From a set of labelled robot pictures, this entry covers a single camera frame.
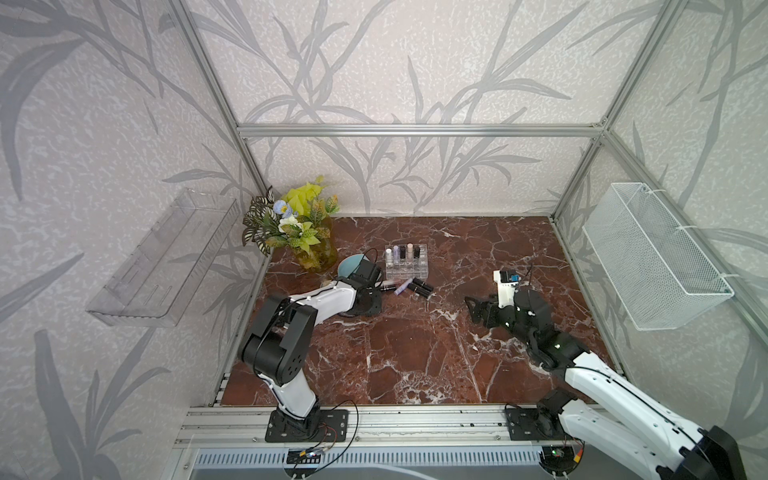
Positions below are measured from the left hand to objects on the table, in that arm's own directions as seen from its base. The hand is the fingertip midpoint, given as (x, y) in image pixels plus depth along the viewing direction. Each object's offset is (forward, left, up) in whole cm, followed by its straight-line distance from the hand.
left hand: (374, 306), depth 95 cm
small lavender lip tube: (+7, -9, +1) cm, 11 cm away
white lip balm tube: (+16, -4, +5) cm, 17 cm away
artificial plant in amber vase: (+18, +23, +21) cm, 36 cm away
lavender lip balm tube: (+16, -7, +7) cm, 18 cm away
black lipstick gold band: (+6, -15, 0) cm, 16 cm away
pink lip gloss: (+16, -12, +8) cm, 21 cm away
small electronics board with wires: (-39, +15, -1) cm, 42 cm away
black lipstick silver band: (+8, -16, +1) cm, 18 cm away
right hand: (-4, -29, +16) cm, 34 cm away
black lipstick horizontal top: (+7, -4, 0) cm, 8 cm away
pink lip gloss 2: (+8, -4, +1) cm, 10 cm away
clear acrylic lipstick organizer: (+17, -10, +1) cm, 20 cm away
